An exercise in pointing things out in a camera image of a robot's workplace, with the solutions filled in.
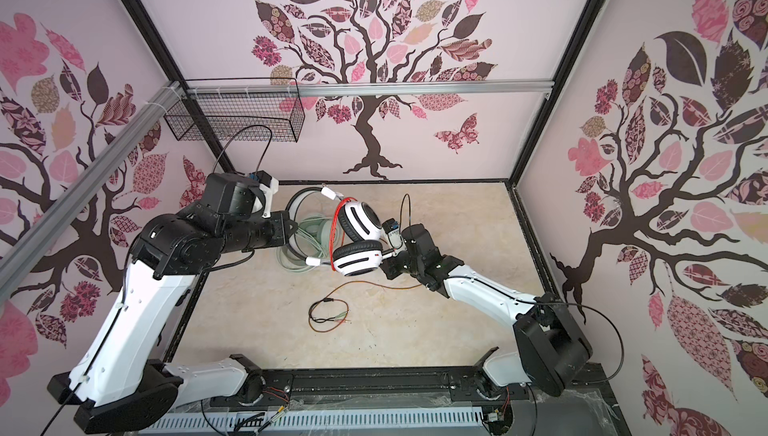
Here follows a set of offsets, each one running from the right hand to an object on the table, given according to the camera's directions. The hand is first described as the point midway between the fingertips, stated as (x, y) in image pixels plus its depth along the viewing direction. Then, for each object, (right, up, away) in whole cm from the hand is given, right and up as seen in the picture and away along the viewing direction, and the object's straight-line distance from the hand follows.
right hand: (377, 253), depth 82 cm
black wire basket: (-54, +45, +12) cm, 71 cm away
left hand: (-17, +8, -20) cm, 27 cm away
